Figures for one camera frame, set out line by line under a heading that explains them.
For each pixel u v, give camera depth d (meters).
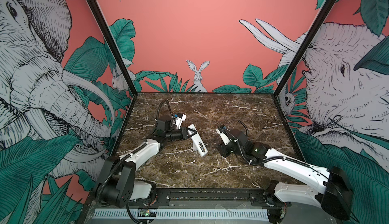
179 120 0.78
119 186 0.41
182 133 0.73
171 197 0.75
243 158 0.56
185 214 0.70
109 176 0.40
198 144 0.80
